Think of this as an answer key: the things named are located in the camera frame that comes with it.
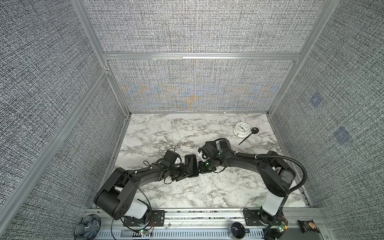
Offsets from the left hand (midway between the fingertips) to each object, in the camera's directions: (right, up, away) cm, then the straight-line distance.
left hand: (190, 175), depth 86 cm
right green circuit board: (+43, -19, -17) cm, 50 cm away
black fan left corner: (-47, -19, -17) cm, 53 cm away
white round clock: (+36, +26, +17) cm, 48 cm away
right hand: (+5, +2, +2) cm, 6 cm away
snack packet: (+54, -19, -16) cm, 60 cm away
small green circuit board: (-20, -21, -17) cm, 34 cm away
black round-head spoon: (+46, +25, +20) cm, 56 cm away
